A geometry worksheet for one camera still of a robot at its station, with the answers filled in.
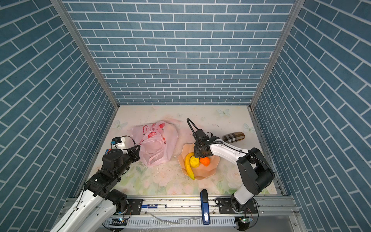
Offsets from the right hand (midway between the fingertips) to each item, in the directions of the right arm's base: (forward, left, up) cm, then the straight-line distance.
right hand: (200, 152), depth 91 cm
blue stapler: (-24, -3, -1) cm, 24 cm away
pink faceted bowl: (-11, -2, -3) cm, 11 cm away
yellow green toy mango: (-9, +7, +3) cm, 12 cm away
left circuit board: (-39, +39, -6) cm, 55 cm away
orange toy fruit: (-7, -3, +3) cm, 8 cm away
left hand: (-7, +30, +16) cm, 35 cm away
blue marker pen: (-31, +22, -3) cm, 38 cm away
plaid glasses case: (+14, -22, 0) cm, 26 cm away
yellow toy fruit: (-7, +3, +2) cm, 8 cm away
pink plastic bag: (+4, +29, +5) cm, 30 cm away
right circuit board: (-33, -25, -4) cm, 41 cm away
